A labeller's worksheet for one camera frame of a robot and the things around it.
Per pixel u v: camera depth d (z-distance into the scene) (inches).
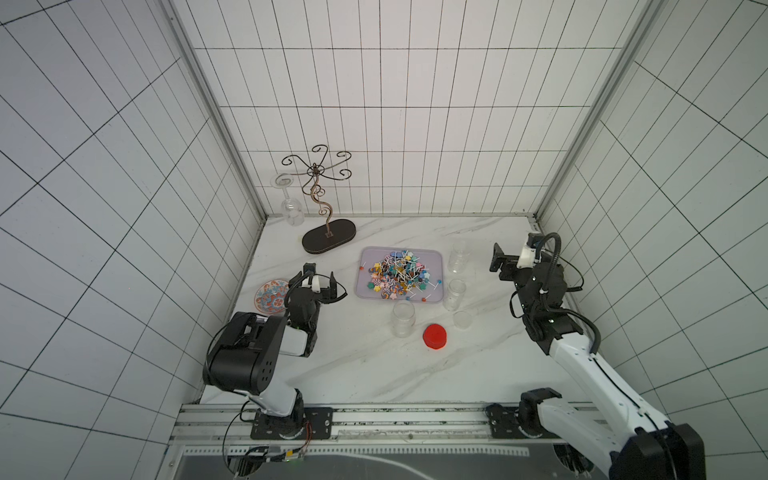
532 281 22.8
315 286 31.3
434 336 34.3
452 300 36.9
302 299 27.6
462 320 36.1
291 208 36.5
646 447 15.3
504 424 28.6
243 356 18.0
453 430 28.6
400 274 38.4
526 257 26.3
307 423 28.4
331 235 43.8
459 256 38.4
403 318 33.8
